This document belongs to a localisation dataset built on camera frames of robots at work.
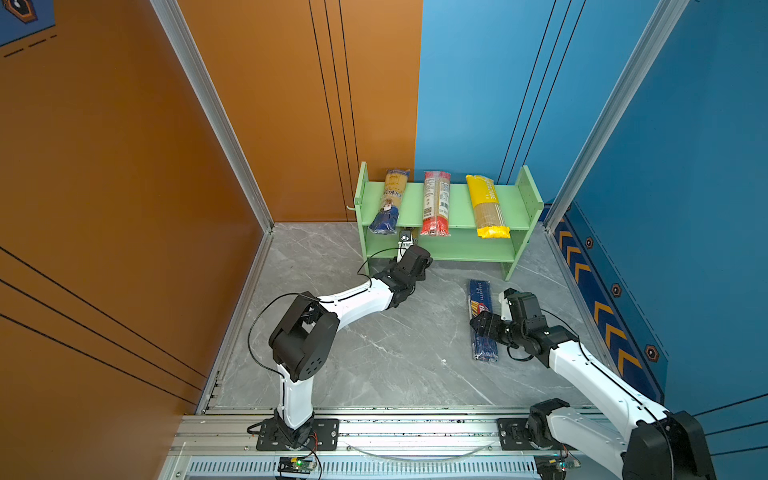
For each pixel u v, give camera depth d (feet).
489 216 2.65
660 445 1.29
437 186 2.93
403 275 2.28
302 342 1.63
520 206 2.92
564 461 2.30
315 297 1.72
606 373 1.61
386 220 2.59
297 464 2.33
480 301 3.10
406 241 2.61
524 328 2.10
